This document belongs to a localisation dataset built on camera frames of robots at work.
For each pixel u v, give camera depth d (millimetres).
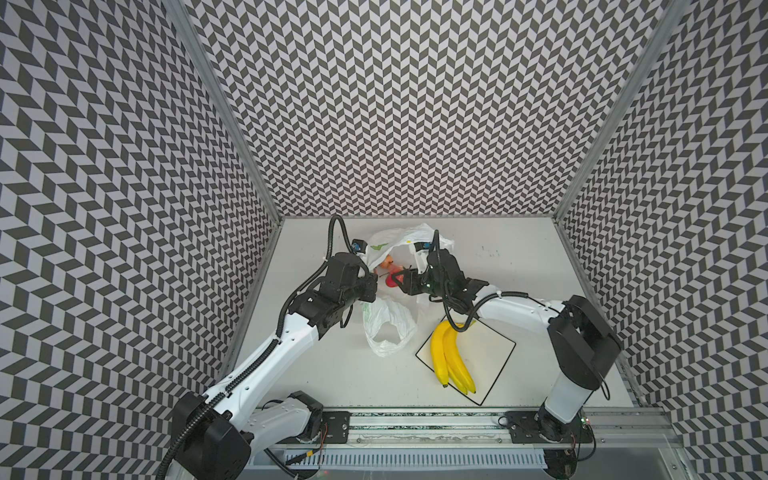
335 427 726
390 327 749
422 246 768
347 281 581
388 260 1019
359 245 681
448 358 783
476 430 739
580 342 474
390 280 833
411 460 692
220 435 364
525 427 727
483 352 828
